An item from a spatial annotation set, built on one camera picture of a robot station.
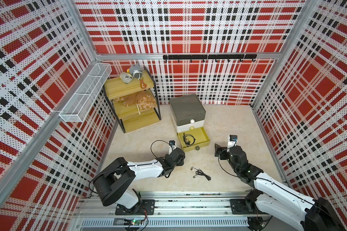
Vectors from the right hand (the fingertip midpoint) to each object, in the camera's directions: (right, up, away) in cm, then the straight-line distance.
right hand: (224, 144), depth 84 cm
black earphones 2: (-14, -18, +2) cm, 23 cm away
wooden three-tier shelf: (-64, +16, +28) cm, 72 cm away
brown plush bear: (-48, +27, +5) cm, 55 cm away
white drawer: (-23, +10, +8) cm, 26 cm away
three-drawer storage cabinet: (-11, +4, +21) cm, 24 cm away
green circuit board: (-49, -36, -15) cm, 63 cm away
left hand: (-26, -9, +7) cm, 28 cm away
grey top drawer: (-22, +21, +7) cm, 32 cm away
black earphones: (-20, +1, +16) cm, 26 cm away
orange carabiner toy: (-49, +36, +2) cm, 61 cm away
